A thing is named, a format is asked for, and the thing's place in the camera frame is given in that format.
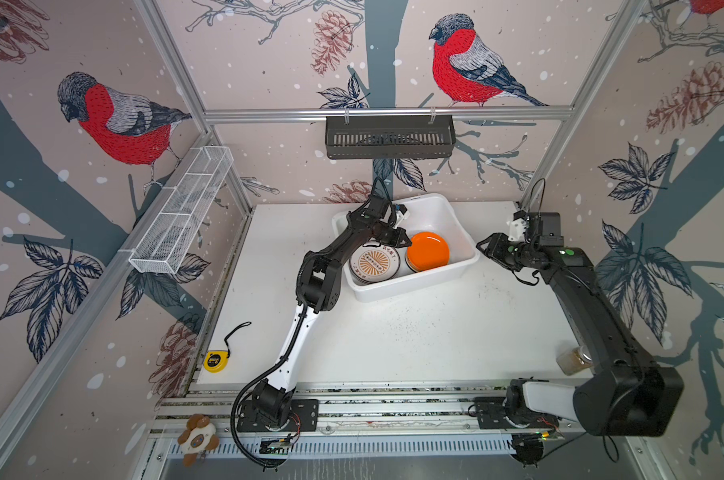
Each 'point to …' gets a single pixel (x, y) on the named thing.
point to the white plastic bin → (427, 212)
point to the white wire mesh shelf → (166, 239)
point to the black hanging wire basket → (389, 139)
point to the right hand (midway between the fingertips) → (480, 248)
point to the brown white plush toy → (198, 438)
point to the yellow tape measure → (216, 361)
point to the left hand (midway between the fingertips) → (411, 242)
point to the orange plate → (427, 250)
